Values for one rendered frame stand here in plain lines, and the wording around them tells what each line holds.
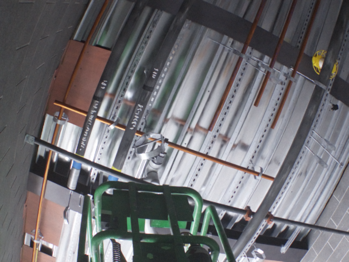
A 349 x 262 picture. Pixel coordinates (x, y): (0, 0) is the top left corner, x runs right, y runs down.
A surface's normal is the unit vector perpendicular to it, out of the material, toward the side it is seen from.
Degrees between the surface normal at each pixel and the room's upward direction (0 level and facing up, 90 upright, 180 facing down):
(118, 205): 90
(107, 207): 90
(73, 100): 180
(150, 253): 90
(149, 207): 90
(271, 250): 180
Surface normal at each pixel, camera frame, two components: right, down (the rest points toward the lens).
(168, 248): 0.12, -0.94
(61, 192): 0.12, 0.34
